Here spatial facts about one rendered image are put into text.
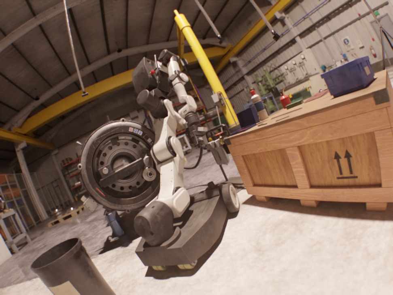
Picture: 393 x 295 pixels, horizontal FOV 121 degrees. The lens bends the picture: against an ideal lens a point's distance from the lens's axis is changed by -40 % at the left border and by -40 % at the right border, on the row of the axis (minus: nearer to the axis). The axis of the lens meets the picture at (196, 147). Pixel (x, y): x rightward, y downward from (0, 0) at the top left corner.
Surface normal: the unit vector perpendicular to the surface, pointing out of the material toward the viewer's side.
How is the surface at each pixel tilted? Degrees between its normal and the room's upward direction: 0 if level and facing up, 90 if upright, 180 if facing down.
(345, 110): 90
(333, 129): 90
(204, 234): 90
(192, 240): 90
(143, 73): 77
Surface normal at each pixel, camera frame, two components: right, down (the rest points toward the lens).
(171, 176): -0.51, -0.49
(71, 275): 0.77, -0.26
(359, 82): -0.86, 0.41
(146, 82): -0.61, 0.08
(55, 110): 0.31, -0.09
